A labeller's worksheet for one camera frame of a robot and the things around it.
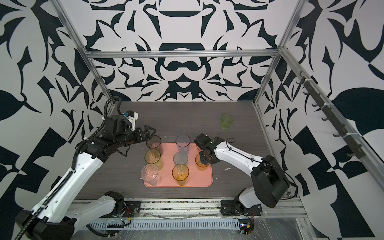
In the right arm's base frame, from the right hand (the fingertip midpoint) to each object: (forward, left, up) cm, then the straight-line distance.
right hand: (207, 159), depth 85 cm
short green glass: (+30, -16, -5) cm, 35 cm away
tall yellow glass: (-8, +14, +3) cm, 17 cm away
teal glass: (0, +15, +3) cm, 15 cm away
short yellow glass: (-6, +3, +4) cm, 8 cm away
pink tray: (-8, +5, -6) cm, 12 cm away
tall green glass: (+1, +30, +2) cm, 30 cm away
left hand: (+6, +28, +22) cm, 36 cm away
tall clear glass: (-7, +32, -3) cm, 33 cm away
